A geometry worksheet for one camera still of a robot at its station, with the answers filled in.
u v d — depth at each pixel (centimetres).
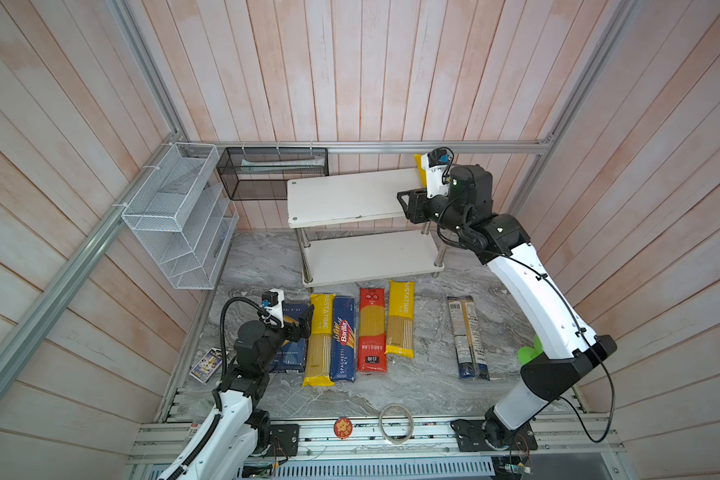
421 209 60
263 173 103
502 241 47
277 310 69
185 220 71
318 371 82
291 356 82
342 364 82
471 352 86
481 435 73
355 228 126
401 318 93
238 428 54
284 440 73
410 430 75
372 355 86
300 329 73
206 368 83
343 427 76
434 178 58
